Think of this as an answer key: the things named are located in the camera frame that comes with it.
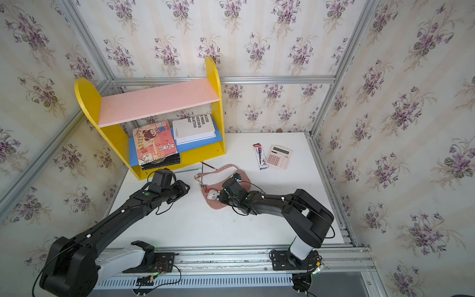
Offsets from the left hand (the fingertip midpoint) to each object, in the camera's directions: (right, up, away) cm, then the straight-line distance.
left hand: (191, 190), depth 84 cm
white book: (-3, +30, +14) cm, 33 cm away
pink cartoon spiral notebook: (-23, +22, +11) cm, 34 cm away
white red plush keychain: (+9, -3, +3) cm, 10 cm away
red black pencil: (+3, +11, +20) cm, 23 cm away
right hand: (+13, -3, +3) cm, 14 cm away
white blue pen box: (+35, +15, +23) cm, 44 cm away
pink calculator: (+45, +15, +20) cm, 51 cm away
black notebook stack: (-19, +13, +20) cm, 30 cm away
